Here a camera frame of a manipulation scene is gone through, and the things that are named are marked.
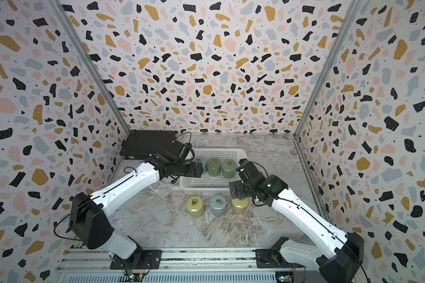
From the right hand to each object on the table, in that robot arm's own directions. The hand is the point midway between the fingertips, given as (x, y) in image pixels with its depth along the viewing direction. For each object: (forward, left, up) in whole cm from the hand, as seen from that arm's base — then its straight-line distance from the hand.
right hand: (240, 187), depth 77 cm
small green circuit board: (-32, +42, -18) cm, 55 cm away
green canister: (+17, +13, -9) cm, 24 cm away
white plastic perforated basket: (+12, +17, -17) cm, 26 cm away
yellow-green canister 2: (-4, 0, -11) cm, 11 cm away
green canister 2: (+17, +5, -10) cm, 20 cm away
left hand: (+9, +20, 0) cm, 22 cm away
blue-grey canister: (-4, +10, -10) cm, 14 cm away
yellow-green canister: (-5, +20, -10) cm, 23 cm away
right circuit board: (-30, -18, -20) cm, 40 cm away
